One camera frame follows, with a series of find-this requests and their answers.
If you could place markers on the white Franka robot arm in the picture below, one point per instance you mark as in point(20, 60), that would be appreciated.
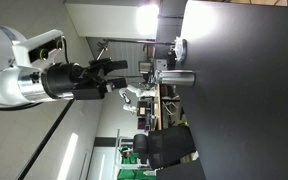
point(0, 83)

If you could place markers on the steel thermos flask white lid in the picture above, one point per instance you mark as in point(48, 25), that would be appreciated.
point(175, 78)

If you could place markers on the black slanted pole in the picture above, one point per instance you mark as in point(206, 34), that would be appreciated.
point(44, 141)

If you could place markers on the wooden desk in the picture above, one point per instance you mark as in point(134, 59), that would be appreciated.
point(157, 106)

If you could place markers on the small white background robot arm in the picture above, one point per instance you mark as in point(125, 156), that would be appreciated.
point(134, 90)

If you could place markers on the white round object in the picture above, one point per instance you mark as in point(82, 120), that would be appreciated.
point(181, 50)

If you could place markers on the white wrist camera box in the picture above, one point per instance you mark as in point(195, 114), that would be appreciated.
point(34, 43)

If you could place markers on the black office chair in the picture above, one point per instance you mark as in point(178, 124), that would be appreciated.
point(167, 146)

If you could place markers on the green storage bin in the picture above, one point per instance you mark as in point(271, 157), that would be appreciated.
point(135, 175)

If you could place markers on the small monitor screen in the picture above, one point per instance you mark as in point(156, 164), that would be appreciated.
point(145, 67)

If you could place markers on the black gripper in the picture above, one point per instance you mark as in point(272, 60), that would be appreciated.
point(64, 80)

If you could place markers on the white metal rack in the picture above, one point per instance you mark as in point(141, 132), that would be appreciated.
point(118, 150)

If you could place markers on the black tripod stand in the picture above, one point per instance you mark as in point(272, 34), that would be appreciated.
point(134, 41)

